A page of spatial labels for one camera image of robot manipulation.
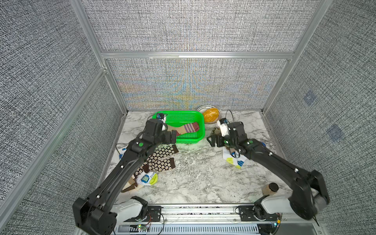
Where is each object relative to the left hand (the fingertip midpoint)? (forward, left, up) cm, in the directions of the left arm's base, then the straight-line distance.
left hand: (170, 131), depth 76 cm
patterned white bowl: (+40, -24, -23) cm, 52 cm away
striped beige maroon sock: (+20, -14, -23) cm, 33 cm away
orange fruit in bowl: (+28, -28, -19) cm, 44 cm away
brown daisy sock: (+1, +7, -24) cm, 25 cm away
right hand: (+2, -24, -6) cm, 25 cm away
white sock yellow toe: (-16, +14, -23) cm, 31 cm away
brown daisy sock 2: (-8, +11, -25) cm, 28 cm away
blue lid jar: (+4, -61, -24) cm, 66 cm away
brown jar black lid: (-27, -49, -15) cm, 58 cm away
